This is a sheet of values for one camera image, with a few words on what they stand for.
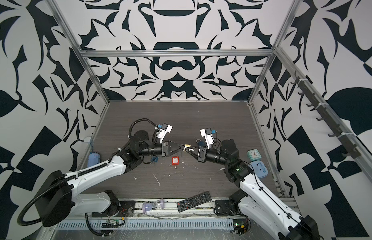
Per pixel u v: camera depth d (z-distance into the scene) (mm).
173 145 665
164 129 669
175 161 891
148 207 725
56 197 405
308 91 633
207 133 648
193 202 749
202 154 607
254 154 913
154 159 910
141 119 575
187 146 673
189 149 673
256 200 491
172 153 657
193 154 661
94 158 868
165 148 628
